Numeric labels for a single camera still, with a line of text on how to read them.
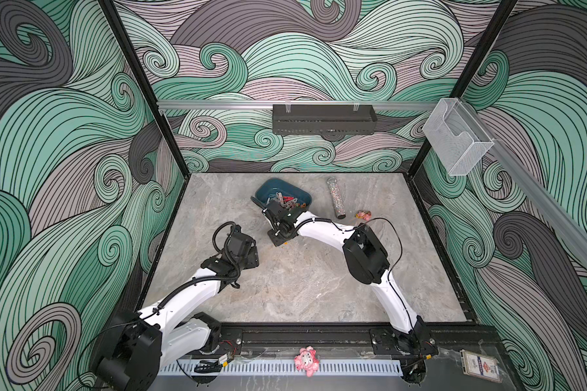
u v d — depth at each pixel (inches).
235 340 28.7
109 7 27.6
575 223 21.4
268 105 36.7
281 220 28.9
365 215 39.6
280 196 42.1
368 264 22.0
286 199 42.9
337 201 41.6
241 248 25.5
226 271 23.2
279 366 27.5
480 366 26.8
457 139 30.7
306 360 26.4
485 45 30.6
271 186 45.0
